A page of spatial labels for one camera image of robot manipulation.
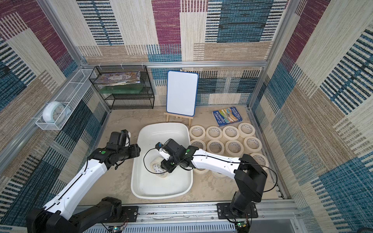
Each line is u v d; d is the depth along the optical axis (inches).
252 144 38.8
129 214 28.9
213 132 41.1
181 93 38.5
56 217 15.1
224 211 28.6
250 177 16.9
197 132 41.2
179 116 42.1
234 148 38.0
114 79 32.8
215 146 38.0
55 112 25.7
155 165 32.7
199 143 38.1
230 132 41.1
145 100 46.9
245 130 41.5
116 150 23.4
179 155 24.2
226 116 43.9
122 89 37.7
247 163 17.5
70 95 32.0
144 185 32.0
